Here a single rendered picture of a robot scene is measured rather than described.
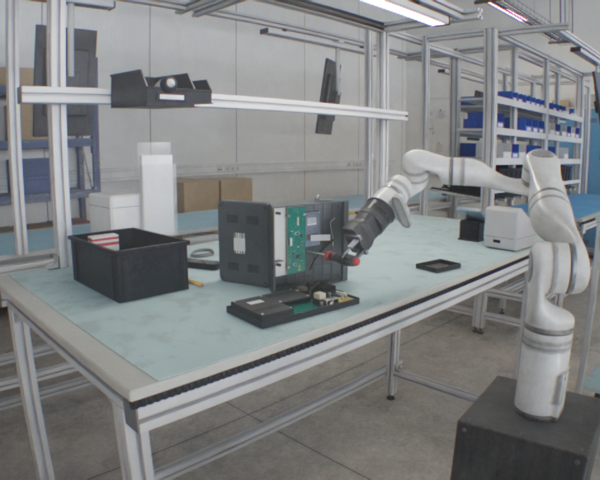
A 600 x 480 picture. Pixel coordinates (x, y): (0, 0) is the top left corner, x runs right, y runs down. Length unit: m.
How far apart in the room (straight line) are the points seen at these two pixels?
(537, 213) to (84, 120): 2.38
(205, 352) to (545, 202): 0.73
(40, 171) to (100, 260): 3.45
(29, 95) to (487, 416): 1.36
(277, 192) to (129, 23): 2.78
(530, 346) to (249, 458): 1.65
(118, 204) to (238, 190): 3.54
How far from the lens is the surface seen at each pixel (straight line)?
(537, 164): 1.28
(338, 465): 2.36
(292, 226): 1.20
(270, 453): 2.43
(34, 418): 1.68
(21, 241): 2.29
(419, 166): 1.30
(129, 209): 1.52
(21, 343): 1.57
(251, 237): 1.27
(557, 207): 1.10
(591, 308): 2.44
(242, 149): 6.31
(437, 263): 1.57
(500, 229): 1.84
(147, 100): 1.40
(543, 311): 0.96
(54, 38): 1.61
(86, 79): 2.90
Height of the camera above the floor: 1.34
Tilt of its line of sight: 10 degrees down
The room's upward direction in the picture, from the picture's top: straight up
